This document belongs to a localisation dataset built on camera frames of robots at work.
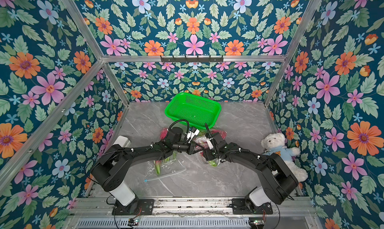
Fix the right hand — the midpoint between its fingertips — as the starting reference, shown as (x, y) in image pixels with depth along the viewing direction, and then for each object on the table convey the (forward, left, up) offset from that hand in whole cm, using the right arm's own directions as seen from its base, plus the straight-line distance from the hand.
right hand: (210, 149), depth 90 cm
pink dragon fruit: (-10, +30, 0) cm, 31 cm away
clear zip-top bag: (-8, +23, -4) cm, 25 cm away
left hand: (-4, +3, +8) cm, 10 cm away
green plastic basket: (+35, +10, -3) cm, 36 cm away
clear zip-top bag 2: (-8, -3, -1) cm, 8 cm away
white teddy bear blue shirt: (+2, -38, +5) cm, 38 cm away
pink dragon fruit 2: (-1, +6, +8) cm, 10 cm away
